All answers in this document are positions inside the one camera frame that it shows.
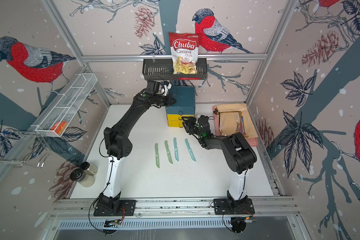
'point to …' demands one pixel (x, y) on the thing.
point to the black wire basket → (163, 70)
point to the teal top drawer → (180, 110)
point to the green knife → (169, 156)
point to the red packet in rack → (60, 127)
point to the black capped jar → (85, 180)
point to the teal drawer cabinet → (184, 106)
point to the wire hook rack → (41, 159)
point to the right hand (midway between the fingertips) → (180, 118)
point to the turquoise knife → (190, 150)
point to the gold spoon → (216, 112)
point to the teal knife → (176, 148)
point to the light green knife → (157, 155)
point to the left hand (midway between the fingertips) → (178, 98)
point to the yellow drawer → (177, 118)
